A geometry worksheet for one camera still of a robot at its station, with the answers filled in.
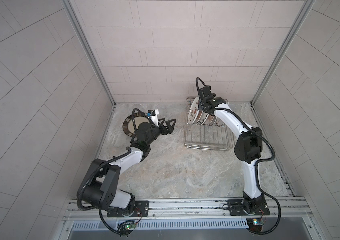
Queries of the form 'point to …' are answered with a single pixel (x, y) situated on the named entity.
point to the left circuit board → (130, 226)
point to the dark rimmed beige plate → (127, 125)
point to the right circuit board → (255, 224)
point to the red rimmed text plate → (218, 121)
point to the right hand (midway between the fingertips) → (203, 103)
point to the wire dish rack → (206, 137)
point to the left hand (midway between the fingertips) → (174, 119)
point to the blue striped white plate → (199, 115)
